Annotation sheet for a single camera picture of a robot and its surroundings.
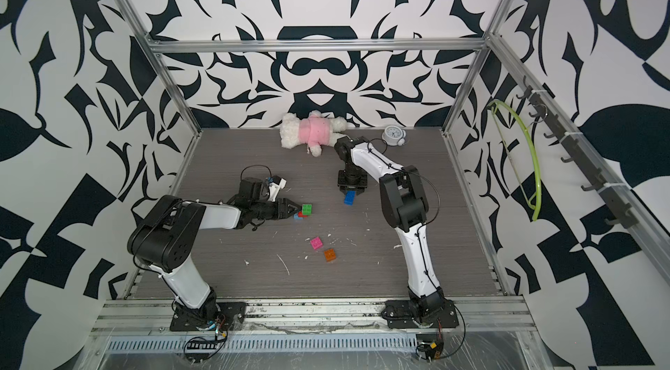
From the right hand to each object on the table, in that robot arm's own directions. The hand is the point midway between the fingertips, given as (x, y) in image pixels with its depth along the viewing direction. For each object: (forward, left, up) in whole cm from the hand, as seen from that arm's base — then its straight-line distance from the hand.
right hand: (348, 187), depth 99 cm
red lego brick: (-11, +17, +1) cm, 20 cm away
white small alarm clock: (+26, -21, 0) cm, 33 cm away
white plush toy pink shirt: (+22, +14, +7) cm, 27 cm away
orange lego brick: (-24, +7, -1) cm, 25 cm away
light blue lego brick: (-12, +18, 0) cm, 22 cm away
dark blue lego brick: (-3, -1, -1) cm, 4 cm away
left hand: (-7, +19, 0) cm, 20 cm away
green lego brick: (-10, +15, +4) cm, 18 cm away
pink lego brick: (-20, +11, -1) cm, 23 cm away
